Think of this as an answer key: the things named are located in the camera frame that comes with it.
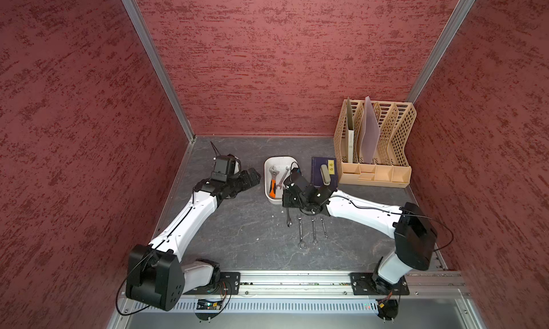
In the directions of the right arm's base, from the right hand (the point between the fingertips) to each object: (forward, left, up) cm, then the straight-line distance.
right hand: (284, 202), depth 84 cm
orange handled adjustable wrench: (+12, +5, -9) cm, 16 cm away
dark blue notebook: (+19, -17, -10) cm, 27 cm away
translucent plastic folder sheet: (+30, -42, +7) cm, 52 cm away
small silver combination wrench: (-12, -12, -11) cm, 20 cm away
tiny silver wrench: (-7, -17, -10) cm, 21 cm away
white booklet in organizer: (+21, -29, +10) cm, 37 cm away
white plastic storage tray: (+29, +1, -11) cm, 30 cm away
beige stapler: (+16, -21, -7) cm, 27 cm away
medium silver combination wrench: (-13, -7, -10) cm, 18 cm away
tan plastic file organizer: (+35, -53, +11) cm, 65 cm away
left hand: (+5, +13, +6) cm, 15 cm away
